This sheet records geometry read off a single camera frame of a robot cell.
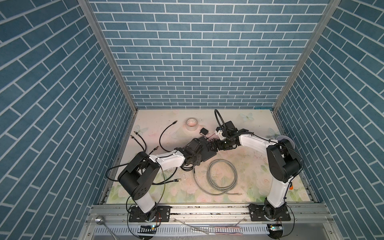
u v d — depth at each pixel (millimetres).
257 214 734
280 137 966
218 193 801
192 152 709
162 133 1052
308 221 729
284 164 501
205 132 1050
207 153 940
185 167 890
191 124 1118
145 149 959
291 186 819
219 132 887
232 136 701
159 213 724
